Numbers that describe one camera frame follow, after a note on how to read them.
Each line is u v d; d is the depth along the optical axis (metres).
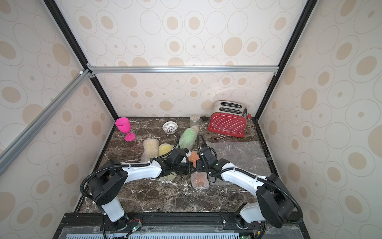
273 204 0.42
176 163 0.72
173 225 0.73
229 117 0.97
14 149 0.53
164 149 0.91
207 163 0.65
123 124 0.95
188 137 0.97
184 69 1.74
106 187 0.45
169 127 1.13
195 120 1.00
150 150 0.92
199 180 0.78
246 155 0.98
